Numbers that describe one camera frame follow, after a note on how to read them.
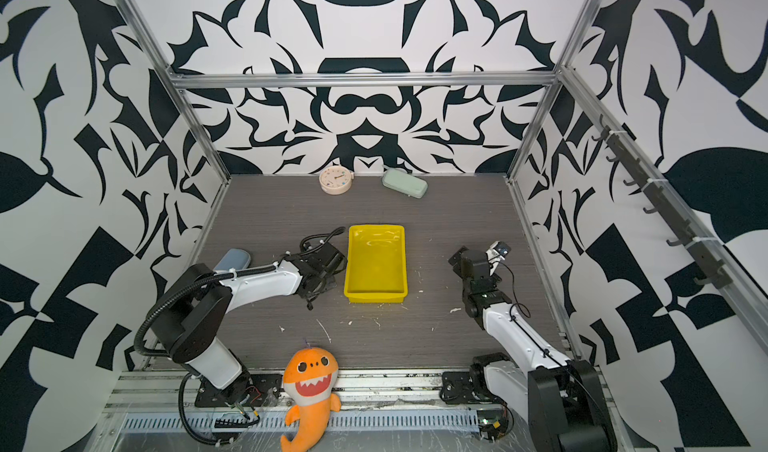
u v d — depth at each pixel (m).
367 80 0.94
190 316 0.45
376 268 0.96
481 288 0.66
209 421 0.71
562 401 0.41
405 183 1.16
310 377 0.70
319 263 0.73
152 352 0.43
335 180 1.16
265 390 0.74
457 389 0.74
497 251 0.75
